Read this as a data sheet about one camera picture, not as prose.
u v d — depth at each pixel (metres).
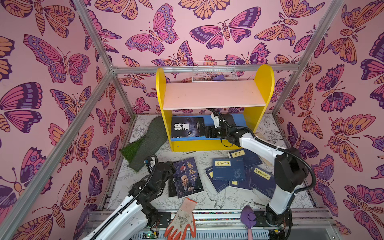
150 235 0.72
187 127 0.92
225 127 0.69
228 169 0.87
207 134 0.80
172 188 0.83
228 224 0.73
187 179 0.85
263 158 0.56
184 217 0.73
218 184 0.83
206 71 0.93
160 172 0.60
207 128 0.80
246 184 0.82
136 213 0.50
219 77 0.95
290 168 0.48
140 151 0.97
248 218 0.71
